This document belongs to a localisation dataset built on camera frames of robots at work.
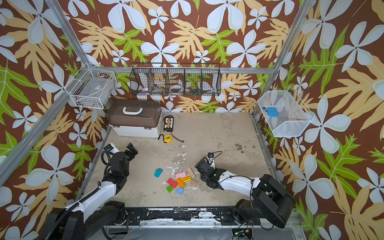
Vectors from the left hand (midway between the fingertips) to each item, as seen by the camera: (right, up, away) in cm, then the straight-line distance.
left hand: (124, 146), depth 85 cm
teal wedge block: (+19, -16, +4) cm, 25 cm away
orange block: (+32, -21, 0) cm, 39 cm away
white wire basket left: (-20, +35, +2) cm, 40 cm away
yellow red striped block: (+36, -19, +2) cm, 41 cm away
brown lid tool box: (+4, +17, +5) cm, 18 cm away
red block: (+28, -22, +2) cm, 35 cm away
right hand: (+47, -15, +5) cm, 50 cm away
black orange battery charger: (+21, +13, +27) cm, 37 cm away
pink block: (+32, -18, +2) cm, 37 cm away
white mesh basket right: (+93, +18, -1) cm, 95 cm away
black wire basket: (+31, +43, +14) cm, 55 cm away
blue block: (+33, -25, -2) cm, 41 cm away
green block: (+26, -24, 0) cm, 36 cm away
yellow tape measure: (+22, +2, +19) cm, 29 cm away
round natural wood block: (+40, -21, -1) cm, 45 cm away
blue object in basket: (+86, +20, +1) cm, 88 cm away
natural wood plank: (+38, -17, +4) cm, 42 cm away
